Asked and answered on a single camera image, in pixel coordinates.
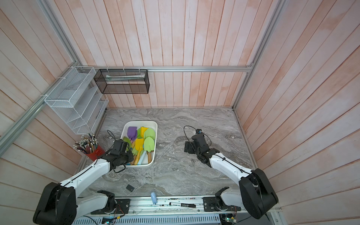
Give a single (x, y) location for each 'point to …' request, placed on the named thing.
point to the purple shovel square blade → (132, 132)
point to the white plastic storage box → (150, 124)
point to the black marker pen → (187, 205)
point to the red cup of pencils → (98, 153)
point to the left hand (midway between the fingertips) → (131, 158)
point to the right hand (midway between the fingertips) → (191, 143)
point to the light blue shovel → (141, 158)
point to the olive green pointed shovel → (127, 139)
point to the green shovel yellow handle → (149, 132)
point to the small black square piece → (130, 188)
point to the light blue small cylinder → (153, 197)
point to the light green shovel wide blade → (149, 146)
